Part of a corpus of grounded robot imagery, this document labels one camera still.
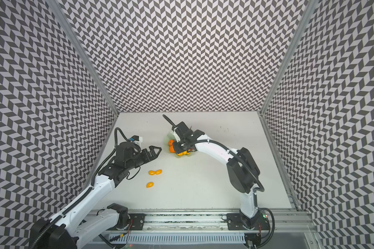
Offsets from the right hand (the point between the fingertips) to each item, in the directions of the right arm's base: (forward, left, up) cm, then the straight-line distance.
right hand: (178, 149), depth 87 cm
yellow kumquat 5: (-17, +15, -8) cm, 24 cm away
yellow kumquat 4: (-10, +15, -8) cm, 20 cm away
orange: (+8, +6, -5) cm, 11 cm away
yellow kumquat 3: (-10, +11, -8) cm, 17 cm away
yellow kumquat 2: (-5, -5, +6) cm, 9 cm away
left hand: (-5, +11, +5) cm, 12 cm away
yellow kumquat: (-7, -2, +7) cm, 10 cm away
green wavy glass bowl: (+14, +6, -6) cm, 16 cm away
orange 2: (+3, +4, -4) cm, 6 cm away
